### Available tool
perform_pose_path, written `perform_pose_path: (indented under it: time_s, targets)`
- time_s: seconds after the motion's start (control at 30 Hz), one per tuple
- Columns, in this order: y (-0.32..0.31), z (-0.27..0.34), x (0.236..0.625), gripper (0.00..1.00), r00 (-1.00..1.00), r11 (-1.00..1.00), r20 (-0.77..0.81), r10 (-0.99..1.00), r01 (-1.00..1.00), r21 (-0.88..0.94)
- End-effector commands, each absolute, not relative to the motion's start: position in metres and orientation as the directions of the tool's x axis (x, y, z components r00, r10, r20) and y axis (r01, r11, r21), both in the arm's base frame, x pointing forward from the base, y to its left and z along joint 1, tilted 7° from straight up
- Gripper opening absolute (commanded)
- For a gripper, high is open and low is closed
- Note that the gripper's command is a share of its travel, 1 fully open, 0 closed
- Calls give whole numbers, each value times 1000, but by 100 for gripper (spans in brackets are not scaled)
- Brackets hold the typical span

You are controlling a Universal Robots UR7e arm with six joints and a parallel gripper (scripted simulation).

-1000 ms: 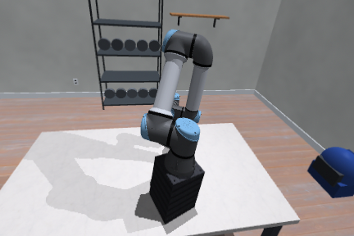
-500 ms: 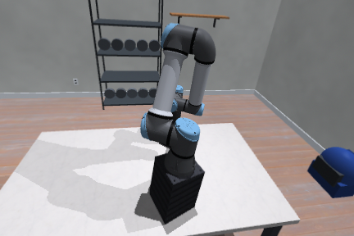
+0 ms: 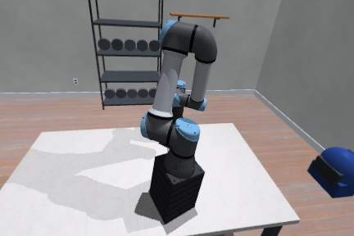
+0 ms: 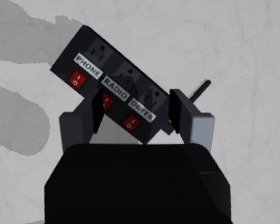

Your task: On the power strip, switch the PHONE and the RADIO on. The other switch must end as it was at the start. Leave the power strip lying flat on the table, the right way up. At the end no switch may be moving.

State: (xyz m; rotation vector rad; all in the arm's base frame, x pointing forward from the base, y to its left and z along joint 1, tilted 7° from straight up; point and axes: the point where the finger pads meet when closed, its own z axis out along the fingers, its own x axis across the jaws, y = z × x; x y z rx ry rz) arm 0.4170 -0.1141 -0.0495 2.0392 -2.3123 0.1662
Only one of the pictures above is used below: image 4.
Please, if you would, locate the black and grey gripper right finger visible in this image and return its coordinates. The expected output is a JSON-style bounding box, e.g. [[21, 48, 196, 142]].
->
[[168, 89, 215, 153]]

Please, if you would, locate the black power strip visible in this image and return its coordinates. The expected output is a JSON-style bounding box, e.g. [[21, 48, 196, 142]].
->
[[50, 25, 174, 144]]

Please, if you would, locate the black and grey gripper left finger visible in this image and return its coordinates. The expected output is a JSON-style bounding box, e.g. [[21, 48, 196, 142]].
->
[[59, 88, 104, 154]]

